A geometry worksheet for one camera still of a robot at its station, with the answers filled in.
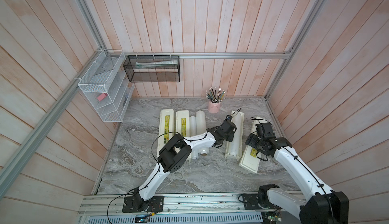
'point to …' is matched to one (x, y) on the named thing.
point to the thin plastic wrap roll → (193, 126)
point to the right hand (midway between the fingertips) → (253, 141)
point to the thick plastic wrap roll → (200, 122)
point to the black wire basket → (152, 68)
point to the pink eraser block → (101, 97)
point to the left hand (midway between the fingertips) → (229, 134)
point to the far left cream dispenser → (165, 128)
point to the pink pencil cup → (214, 108)
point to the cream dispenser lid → (251, 158)
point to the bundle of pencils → (214, 97)
